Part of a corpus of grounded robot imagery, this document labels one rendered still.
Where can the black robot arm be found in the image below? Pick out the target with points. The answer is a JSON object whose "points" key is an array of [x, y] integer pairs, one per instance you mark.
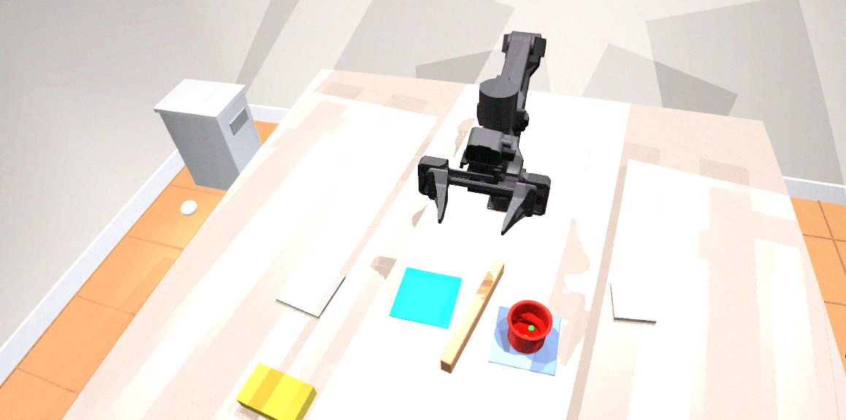
{"points": [[501, 109]]}

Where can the yellow rectangular block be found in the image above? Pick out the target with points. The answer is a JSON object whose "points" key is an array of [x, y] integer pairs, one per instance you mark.
{"points": [[275, 395]]}

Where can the white flat panel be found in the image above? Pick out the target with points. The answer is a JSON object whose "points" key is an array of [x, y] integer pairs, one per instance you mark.
{"points": [[310, 289]]}

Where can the red cup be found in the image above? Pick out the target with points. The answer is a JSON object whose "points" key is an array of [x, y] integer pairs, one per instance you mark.
{"points": [[522, 315]]}

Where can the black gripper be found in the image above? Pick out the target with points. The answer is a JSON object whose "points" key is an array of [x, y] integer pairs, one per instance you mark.
{"points": [[527, 198]]}

